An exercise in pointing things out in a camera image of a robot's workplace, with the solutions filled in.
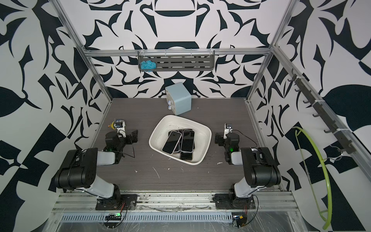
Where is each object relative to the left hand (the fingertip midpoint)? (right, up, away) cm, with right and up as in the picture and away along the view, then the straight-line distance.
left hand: (127, 129), depth 94 cm
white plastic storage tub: (+23, +2, +5) cm, 23 cm away
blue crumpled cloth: (+15, +40, -3) cm, 42 cm away
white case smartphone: (+29, -7, -7) cm, 31 cm away
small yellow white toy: (0, +4, -13) cm, 13 cm away
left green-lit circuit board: (+2, -42, -21) cm, 47 cm away
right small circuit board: (+64, -41, -24) cm, 80 cm away
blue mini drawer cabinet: (+33, +20, +5) cm, 39 cm away
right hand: (+63, -1, +1) cm, 63 cm away
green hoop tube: (+87, -25, -45) cm, 101 cm away
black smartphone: (+39, -7, -5) cm, 40 cm away
